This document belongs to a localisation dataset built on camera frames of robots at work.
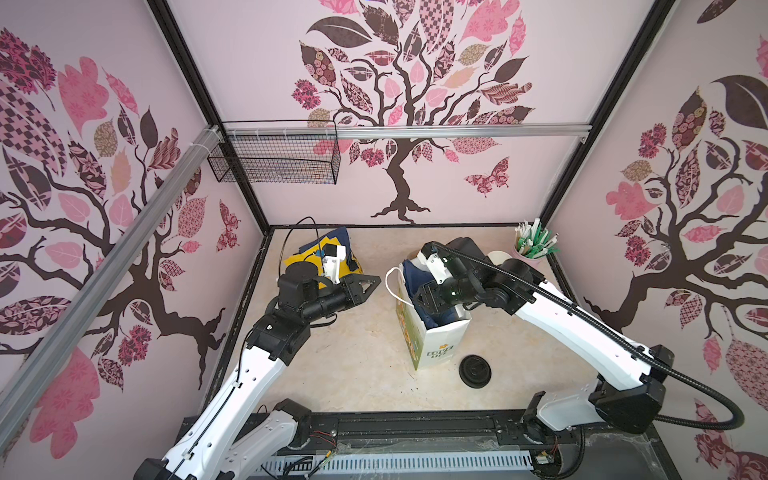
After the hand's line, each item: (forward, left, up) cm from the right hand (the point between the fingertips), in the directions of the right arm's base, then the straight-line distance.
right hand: (423, 290), depth 70 cm
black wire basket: (+49, +37, +8) cm, 62 cm away
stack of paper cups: (+20, -26, -13) cm, 36 cm away
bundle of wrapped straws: (+26, -39, -12) cm, 49 cm away
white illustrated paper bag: (-10, -1, -10) cm, 14 cm away
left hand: (-1, +10, +4) cm, 11 cm away
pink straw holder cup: (+18, -37, -13) cm, 43 cm away
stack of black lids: (-11, -15, -25) cm, 31 cm away
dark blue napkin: (+6, +1, -3) cm, 7 cm away
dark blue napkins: (+38, +26, -20) cm, 51 cm away
